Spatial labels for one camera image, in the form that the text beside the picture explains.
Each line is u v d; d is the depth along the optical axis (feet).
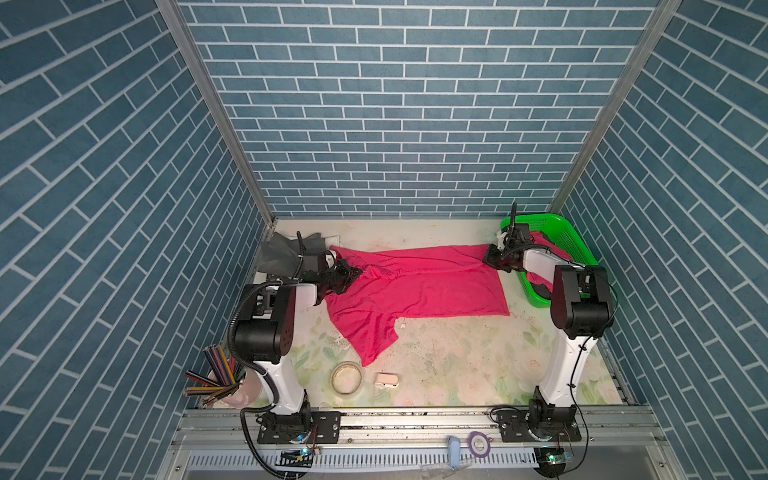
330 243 3.57
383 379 2.63
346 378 2.69
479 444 2.36
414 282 3.34
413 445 2.37
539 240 3.64
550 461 2.30
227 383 2.42
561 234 3.60
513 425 2.42
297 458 2.34
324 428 2.43
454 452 2.23
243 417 2.24
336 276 2.86
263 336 1.62
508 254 2.63
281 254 3.36
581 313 1.80
